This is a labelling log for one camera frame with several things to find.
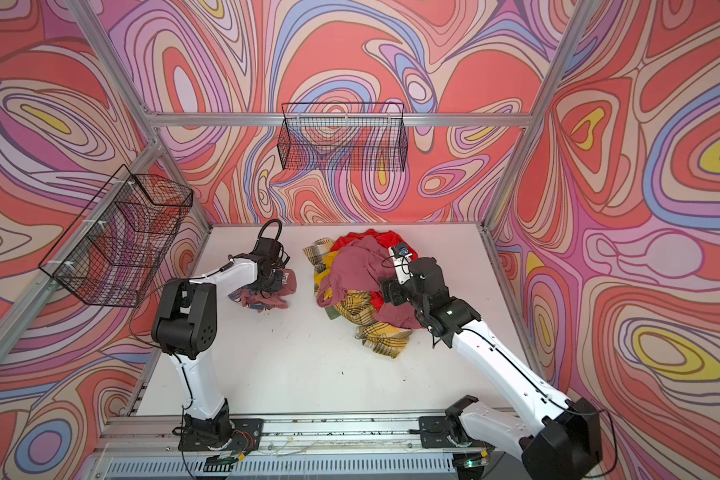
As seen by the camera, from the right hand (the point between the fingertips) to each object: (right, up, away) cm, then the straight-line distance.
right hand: (397, 279), depth 79 cm
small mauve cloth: (-40, -8, +11) cm, 42 cm away
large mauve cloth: (-9, +4, +10) cm, 14 cm away
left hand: (-40, -3, +22) cm, 46 cm away
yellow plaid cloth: (-11, -10, +11) cm, 18 cm away
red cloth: (-1, +12, +18) cm, 21 cm away
